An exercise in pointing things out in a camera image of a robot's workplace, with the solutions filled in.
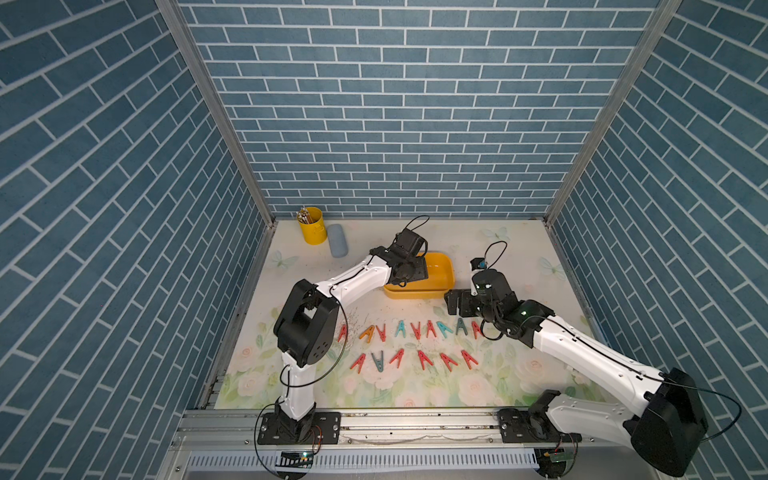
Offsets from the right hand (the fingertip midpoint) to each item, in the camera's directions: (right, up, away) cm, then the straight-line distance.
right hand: (460, 296), depth 82 cm
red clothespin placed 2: (-12, -12, +9) cm, 19 cm away
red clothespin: (-34, -12, +7) cm, 37 cm away
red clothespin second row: (-29, -19, +2) cm, 35 cm away
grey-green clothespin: (+2, -11, +9) cm, 14 cm away
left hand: (-9, +5, +10) cm, 14 cm away
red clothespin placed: (-22, -13, +8) cm, 27 cm away
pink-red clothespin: (-7, -11, +9) cm, 16 cm away
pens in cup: (-49, +24, +17) cm, 57 cm away
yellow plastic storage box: (-2, +2, +22) cm, 22 cm away
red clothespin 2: (+3, -19, +4) cm, 20 cm away
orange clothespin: (-27, -13, +8) cm, 31 cm away
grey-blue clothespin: (-23, -19, +2) cm, 30 cm away
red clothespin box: (-17, -18, +4) cm, 26 cm away
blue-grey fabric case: (-41, +16, +30) cm, 53 cm away
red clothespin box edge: (-3, -19, +2) cm, 20 cm away
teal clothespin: (-16, -11, +9) cm, 22 cm away
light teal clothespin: (-3, -12, +9) cm, 15 cm away
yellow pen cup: (-48, +18, +26) cm, 58 cm away
